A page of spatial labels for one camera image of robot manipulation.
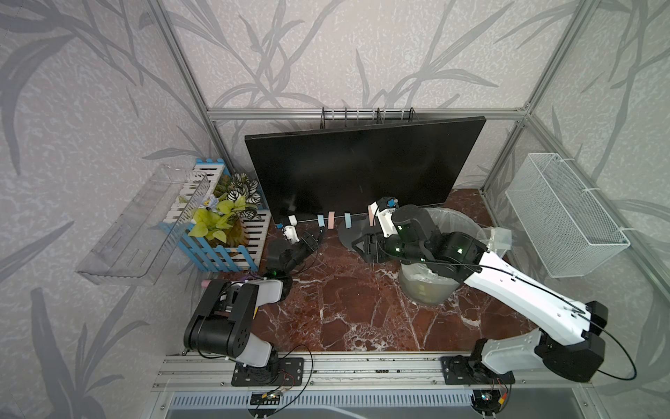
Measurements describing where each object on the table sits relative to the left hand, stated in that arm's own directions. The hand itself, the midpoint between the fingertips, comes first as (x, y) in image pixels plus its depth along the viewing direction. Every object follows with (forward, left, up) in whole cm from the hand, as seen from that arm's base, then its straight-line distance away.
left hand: (325, 230), depth 85 cm
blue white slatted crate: (-5, +39, -8) cm, 40 cm away
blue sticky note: (+4, +2, +1) cm, 4 cm away
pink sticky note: (+4, -2, 0) cm, 5 cm away
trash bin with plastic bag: (-17, -30, -4) cm, 35 cm away
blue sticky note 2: (+5, -8, -1) cm, 9 cm away
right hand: (-13, -10, +14) cm, 22 cm away
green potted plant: (+2, +32, +5) cm, 32 cm away
